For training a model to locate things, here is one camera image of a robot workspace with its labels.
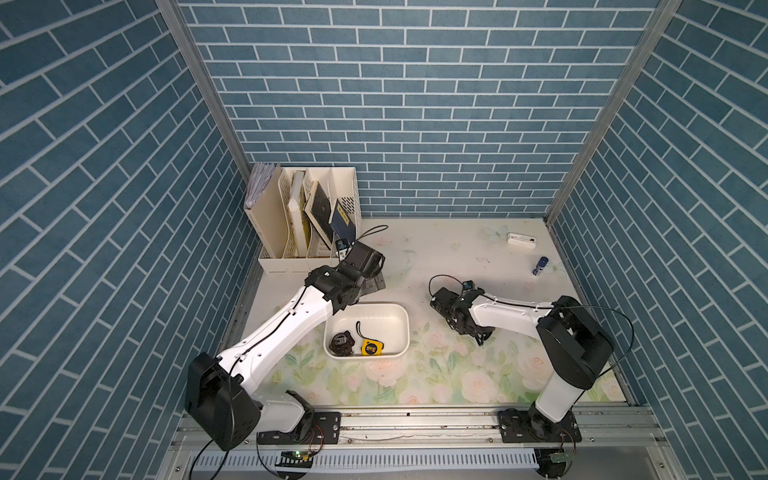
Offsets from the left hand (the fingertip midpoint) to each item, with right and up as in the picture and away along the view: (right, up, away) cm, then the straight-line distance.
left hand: (372, 281), depth 80 cm
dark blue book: (-13, +18, +25) cm, 33 cm away
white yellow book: (-23, +20, +10) cm, 32 cm away
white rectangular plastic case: (+54, +12, +32) cm, 64 cm away
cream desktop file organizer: (-32, +15, +12) cm, 38 cm away
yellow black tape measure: (-1, -20, +5) cm, 20 cm away
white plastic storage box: (+4, -15, +12) cm, 19 cm away
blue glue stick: (+55, +3, +19) cm, 58 cm away
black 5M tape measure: (-9, -19, +4) cm, 21 cm away
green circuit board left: (-18, -42, -8) cm, 47 cm away
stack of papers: (-36, +30, +11) cm, 48 cm away
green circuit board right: (+45, -41, -10) cm, 62 cm away
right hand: (+32, -15, +11) cm, 37 cm away
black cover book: (-20, +21, +21) cm, 36 cm away
